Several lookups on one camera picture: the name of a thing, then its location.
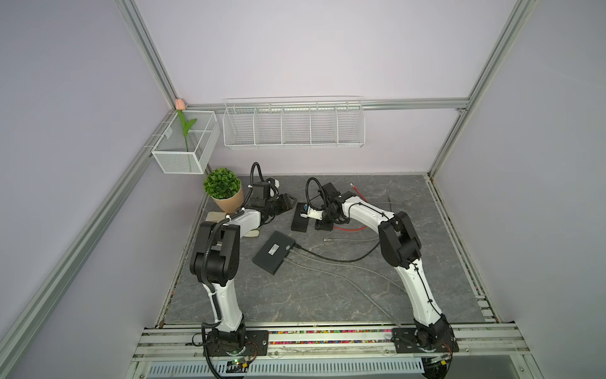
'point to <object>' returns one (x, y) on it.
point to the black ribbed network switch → (300, 223)
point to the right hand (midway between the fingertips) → (320, 222)
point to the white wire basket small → (187, 143)
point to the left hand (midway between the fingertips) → (296, 202)
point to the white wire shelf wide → (294, 122)
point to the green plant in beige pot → (226, 189)
